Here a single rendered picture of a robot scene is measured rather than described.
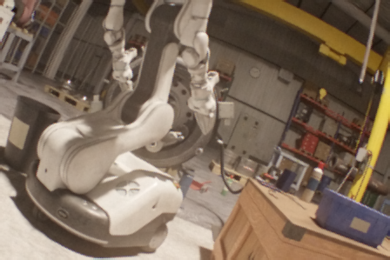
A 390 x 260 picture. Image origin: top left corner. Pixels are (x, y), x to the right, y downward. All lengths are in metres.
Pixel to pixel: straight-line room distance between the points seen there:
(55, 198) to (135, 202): 0.31
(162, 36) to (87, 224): 0.78
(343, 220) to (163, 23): 1.03
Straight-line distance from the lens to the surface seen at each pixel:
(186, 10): 1.41
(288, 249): 0.98
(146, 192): 1.31
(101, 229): 1.23
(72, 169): 1.20
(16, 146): 1.82
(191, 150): 2.36
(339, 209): 1.11
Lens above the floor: 0.60
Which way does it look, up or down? 1 degrees down
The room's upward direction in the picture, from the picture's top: 24 degrees clockwise
